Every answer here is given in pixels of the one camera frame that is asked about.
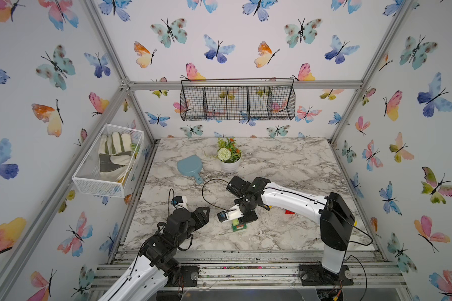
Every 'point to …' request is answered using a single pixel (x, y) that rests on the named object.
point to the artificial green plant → (227, 152)
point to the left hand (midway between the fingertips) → (207, 210)
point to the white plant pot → (230, 167)
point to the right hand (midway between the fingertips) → (240, 213)
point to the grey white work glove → (115, 154)
